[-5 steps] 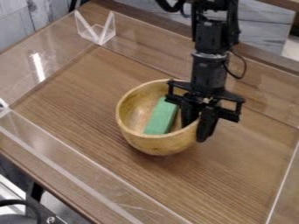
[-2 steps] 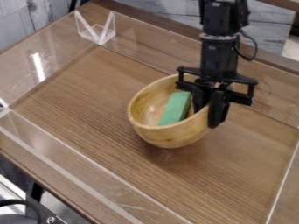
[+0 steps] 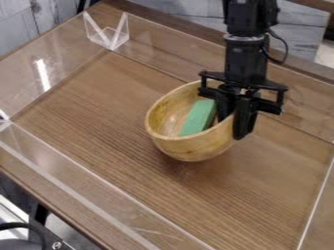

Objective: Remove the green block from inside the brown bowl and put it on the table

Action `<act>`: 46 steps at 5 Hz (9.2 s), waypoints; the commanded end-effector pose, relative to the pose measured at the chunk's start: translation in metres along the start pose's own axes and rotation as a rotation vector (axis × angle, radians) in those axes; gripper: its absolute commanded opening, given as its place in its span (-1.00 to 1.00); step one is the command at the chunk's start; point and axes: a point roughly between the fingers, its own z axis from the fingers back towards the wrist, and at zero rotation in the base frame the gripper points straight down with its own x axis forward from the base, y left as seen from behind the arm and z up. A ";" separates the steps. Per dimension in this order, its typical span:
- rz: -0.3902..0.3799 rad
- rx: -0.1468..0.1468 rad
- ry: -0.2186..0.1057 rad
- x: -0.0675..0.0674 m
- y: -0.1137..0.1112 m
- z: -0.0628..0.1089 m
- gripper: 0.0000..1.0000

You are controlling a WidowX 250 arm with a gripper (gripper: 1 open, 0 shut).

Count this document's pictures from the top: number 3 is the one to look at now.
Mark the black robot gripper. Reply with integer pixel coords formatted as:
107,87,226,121
198,34,289,140

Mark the green rectangular block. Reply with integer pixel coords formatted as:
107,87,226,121
179,100,217,136

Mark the brown wooden bowl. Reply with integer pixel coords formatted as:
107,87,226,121
145,81,236,162

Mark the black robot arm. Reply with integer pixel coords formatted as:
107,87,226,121
198,0,289,140

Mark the black metal table leg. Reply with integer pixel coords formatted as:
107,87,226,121
30,203,50,226

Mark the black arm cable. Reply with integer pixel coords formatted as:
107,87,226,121
262,29,290,65

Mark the clear acrylic corner bracket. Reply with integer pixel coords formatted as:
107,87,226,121
83,12,130,51

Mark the clear acrylic tray wall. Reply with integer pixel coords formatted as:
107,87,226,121
0,119,216,250

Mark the black cable under table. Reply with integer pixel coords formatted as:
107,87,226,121
0,222,47,250

